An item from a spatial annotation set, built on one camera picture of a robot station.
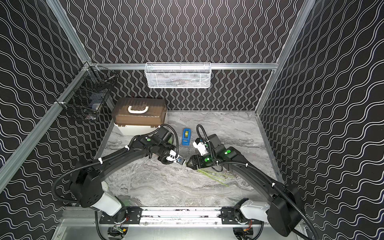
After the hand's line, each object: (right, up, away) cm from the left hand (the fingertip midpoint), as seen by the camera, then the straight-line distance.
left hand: (175, 150), depth 83 cm
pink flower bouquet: (+26, -17, +5) cm, 32 cm away
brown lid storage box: (-25, +19, +7) cm, 32 cm away
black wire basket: (-57, +34, +10) cm, 67 cm away
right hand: (+9, -5, -6) cm, 12 cm away
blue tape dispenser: (+5, +6, +17) cm, 19 cm away
